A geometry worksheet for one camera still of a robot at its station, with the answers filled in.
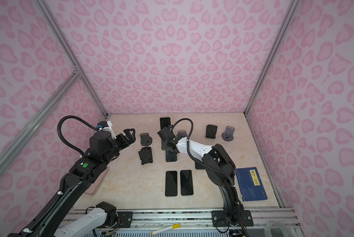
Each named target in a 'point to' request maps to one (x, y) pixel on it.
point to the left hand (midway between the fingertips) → (128, 130)
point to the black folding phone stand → (211, 130)
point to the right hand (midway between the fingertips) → (169, 142)
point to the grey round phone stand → (228, 136)
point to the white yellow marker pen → (173, 226)
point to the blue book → (250, 185)
